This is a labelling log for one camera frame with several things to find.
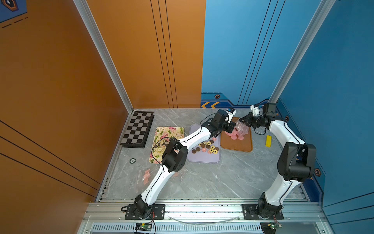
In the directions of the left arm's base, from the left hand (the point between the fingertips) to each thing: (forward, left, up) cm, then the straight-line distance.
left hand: (237, 122), depth 92 cm
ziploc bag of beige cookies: (-29, +37, -14) cm, 49 cm away
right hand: (+1, -2, +1) cm, 3 cm away
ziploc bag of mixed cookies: (-31, +56, -12) cm, 65 cm away
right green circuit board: (-53, -10, -17) cm, 57 cm away
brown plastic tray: (-5, +4, -15) cm, 17 cm away
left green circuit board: (-53, +52, -19) cm, 77 cm away
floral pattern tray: (-1, +50, -15) cm, 52 cm away
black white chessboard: (0, +68, -13) cm, 69 cm away
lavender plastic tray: (-17, +23, -14) cm, 32 cm away
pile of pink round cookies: (0, -1, -14) cm, 14 cm away
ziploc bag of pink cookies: (+1, -5, -8) cm, 10 cm away
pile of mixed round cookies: (-10, +19, -14) cm, 25 cm away
